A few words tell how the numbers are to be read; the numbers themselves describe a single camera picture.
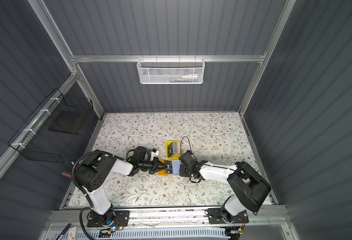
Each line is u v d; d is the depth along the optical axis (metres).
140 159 0.78
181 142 1.03
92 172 0.50
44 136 0.71
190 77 0.91
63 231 0.70
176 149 0.95
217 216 0.73
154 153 0.89
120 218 0.73
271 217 0.74
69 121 0.77
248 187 0.44
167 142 0.99
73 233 0.69
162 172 0.87
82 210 0.66
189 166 0.69
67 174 0.74
